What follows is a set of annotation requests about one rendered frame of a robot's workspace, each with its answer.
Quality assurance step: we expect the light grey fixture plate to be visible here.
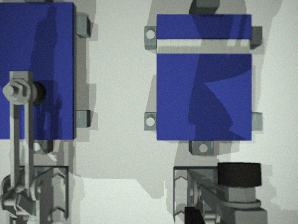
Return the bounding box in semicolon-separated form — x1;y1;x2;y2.
34;0;298;224

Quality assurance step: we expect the dark blue rectangular plate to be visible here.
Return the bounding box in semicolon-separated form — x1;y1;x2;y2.
0;2;77;140

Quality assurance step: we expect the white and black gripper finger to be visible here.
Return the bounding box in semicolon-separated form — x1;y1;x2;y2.
184;207;206;224

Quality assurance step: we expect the blue rectangular block with slot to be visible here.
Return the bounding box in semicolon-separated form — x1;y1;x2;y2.
156;14;252;141

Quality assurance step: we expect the toggle clamp with red handle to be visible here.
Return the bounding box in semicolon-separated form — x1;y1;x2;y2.
0;71;69;224
173;162;268;224

